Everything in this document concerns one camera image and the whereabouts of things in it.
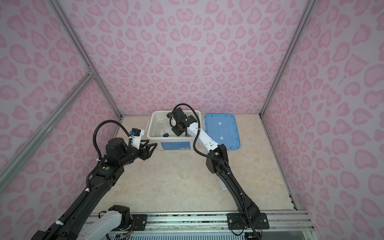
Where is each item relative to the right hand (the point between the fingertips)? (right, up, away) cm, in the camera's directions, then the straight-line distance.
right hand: (179, 126), depth 100 cm
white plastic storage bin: (-14, -7, +7) cm, 17 cm away
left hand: (-11, -7, -24) cm, 27 cm away
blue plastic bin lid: (+32, -1, +12) cm, 34 cm away
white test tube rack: (+26, -33, -17) cm, 46 cm away
